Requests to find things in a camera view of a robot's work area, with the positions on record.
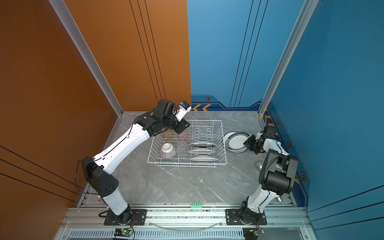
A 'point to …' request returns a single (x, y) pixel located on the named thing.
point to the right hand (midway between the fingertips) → (244, 142)
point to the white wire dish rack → (206, 131)
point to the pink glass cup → (183, 136)
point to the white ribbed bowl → (167, 151)
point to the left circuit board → (124, 232)
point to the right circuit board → (250, 233)
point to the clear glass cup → (182, 146)
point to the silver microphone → (259, 166)
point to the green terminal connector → (196, 205)
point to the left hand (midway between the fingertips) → (187, 120)
